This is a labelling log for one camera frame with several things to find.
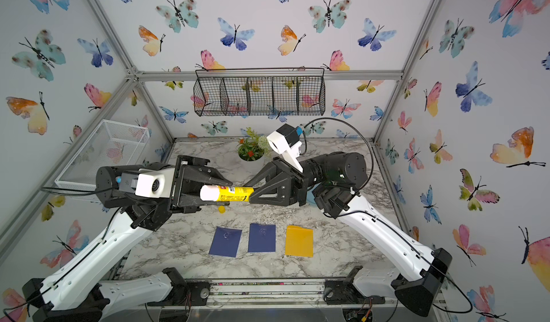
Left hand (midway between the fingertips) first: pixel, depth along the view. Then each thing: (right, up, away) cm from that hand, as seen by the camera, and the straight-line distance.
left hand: (222, 196), depth 35 cm
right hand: (+5, -1, +3) cm, 6 cm away
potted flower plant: (-4, +10, +61) cm, 62 cm away
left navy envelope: (-13, -27, +51) cm, 60 cm away
